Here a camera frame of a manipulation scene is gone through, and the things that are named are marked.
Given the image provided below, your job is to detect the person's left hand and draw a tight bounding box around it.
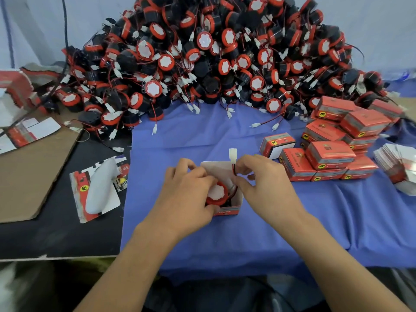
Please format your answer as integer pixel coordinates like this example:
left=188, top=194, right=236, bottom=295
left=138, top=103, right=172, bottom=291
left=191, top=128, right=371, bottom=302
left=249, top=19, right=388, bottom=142
left=138, top=158, right=222, bottom=242

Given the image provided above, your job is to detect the person's right hand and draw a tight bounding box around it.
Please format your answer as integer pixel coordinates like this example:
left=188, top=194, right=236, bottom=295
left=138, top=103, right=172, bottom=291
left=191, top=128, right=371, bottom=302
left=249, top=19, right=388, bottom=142
left=233, top=154, right=308, bottom=233

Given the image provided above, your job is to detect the buzzer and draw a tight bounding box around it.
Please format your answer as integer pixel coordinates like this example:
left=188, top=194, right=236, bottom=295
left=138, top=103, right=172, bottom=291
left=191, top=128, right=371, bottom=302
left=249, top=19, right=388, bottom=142
left=205, top=147, right=239, bottom=207

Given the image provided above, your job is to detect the stack of box blanks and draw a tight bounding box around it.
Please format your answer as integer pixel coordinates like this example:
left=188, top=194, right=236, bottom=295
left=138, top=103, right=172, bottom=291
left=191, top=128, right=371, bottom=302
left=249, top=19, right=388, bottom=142
left=374, top=143, right=416, bottom=197

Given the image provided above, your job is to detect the pile of black red buzzers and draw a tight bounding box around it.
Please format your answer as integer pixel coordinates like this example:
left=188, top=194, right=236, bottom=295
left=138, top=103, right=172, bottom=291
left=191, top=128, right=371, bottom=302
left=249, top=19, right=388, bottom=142
left=29, top=0, right=404, bottom=137

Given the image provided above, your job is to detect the person's left forearm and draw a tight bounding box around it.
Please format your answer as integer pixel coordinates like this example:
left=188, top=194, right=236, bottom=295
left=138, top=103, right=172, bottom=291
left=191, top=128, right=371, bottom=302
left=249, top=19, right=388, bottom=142
left=75, top=224, right=179, bottom=312

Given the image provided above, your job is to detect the person's right forearm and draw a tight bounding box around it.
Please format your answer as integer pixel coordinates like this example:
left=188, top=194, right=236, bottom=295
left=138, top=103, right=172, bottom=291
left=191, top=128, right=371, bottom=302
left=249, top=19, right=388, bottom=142
left=279, top=211, right=410, bottom=312

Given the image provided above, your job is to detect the blue table cloth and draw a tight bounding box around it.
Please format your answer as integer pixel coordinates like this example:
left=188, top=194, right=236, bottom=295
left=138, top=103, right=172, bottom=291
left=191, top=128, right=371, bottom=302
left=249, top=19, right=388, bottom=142
left=120, top=78, right=416, bottom=283

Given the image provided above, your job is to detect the brown cardboard piece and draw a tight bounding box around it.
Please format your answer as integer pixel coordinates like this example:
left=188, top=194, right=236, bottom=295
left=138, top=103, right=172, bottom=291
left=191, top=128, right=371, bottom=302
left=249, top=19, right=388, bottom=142
left=0, top=117, right=82, bottom=224

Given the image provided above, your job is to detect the brown cardboard sheet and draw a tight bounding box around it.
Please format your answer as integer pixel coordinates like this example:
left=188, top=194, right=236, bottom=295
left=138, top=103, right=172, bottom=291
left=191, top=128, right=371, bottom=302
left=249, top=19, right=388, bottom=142
left=398, top=97, right=416, bottom=122

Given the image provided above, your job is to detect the black hanging cable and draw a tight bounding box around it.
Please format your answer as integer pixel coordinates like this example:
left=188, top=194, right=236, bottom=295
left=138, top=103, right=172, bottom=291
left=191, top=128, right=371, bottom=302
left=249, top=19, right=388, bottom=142
left=60, top=0, right=70, bottom=65

